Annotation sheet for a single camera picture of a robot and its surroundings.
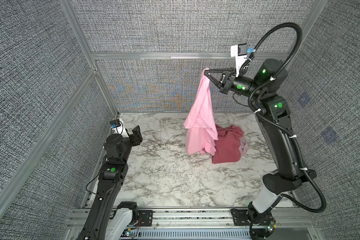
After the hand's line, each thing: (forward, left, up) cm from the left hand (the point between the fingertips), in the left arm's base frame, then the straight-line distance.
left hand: (133, 127), depth 72 cm
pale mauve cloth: (+2, -64, -25) cm, 68 cm away
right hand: (0, -31, +28) cm, 42 cm away
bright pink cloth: (-2, -32, +4) cm, 32 cm away
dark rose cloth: (+4, -53, -24) cm, 59 cm away
